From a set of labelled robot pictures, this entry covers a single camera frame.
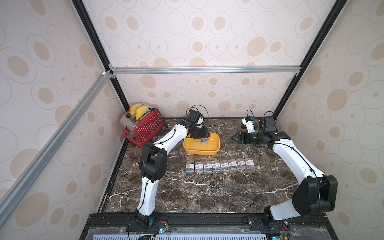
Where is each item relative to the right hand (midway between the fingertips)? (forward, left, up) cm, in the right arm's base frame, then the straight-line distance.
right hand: (235, 138), depth 83 cm
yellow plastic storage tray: (+6, +24, -19) cm, 31 cm away
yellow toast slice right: (+18, +58, +4) cm, 61 cm away
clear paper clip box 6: (-7, -1, -18) cm, 19 cm away
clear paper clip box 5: (-7, +4, -18) cm, 20 cm away
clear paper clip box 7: (-6, -6, -18) cm, 20 cm away
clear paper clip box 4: (-8, +9, -18) cm, 22 cm away
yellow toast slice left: (+20, +64, +4) cm, 67 cm away
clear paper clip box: (-9, +25, -18) cm, 32 cm away
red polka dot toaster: (+8, +58, -5) cm, 59 cm away
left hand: (+6, +13, -4) cm, 15 cm away
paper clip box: (+2, +17, -5) cm, 18 cm away
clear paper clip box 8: (-5, -11, -18) cm, 22 cm away
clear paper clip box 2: (-9, +20, -18) cm, 28 cm away
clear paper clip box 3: (-9, +14, -18) cm, 25 cm away
